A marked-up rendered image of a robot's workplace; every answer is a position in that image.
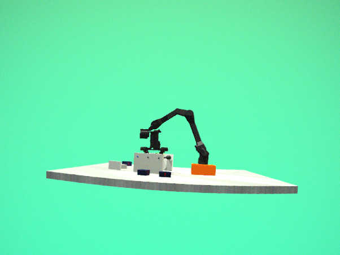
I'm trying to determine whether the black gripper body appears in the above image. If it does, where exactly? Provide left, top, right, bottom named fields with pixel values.
left=140, top=139, right=168, bottom=152

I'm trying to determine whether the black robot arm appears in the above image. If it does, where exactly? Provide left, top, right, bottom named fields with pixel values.
left=140, top=108, right=210, bottom=165

